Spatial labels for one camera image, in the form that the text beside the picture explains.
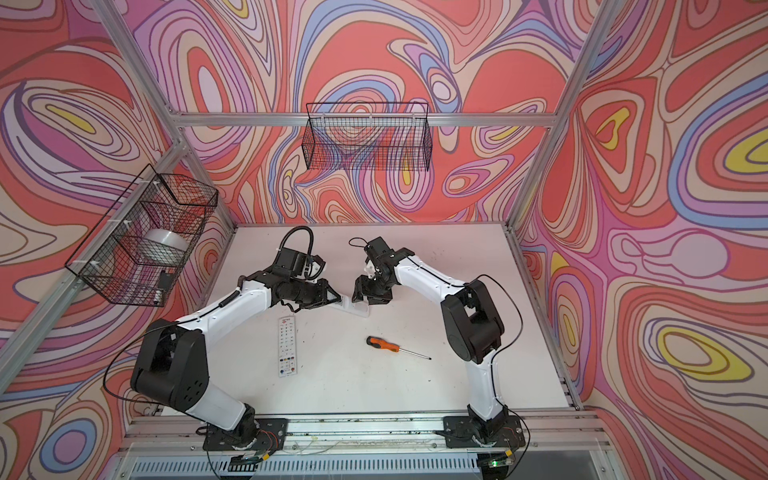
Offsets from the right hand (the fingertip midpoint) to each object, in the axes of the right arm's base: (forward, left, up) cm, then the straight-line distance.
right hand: (363, 305), depth 89 cm
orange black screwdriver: (-10, -6, -5) cm, 13 cm away
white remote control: (0, +1, -2) cm, 2 cm away
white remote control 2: (-10, +22, -5) cm, 25 cm away
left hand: (+1, +6, +5) cm, 8 cm away
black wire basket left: (+4, +55, +24) cm, 60 cm away
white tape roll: (+7, +47, +26) cm, 54 cm away
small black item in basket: (-2, +48, +19) cm, 52 cm away
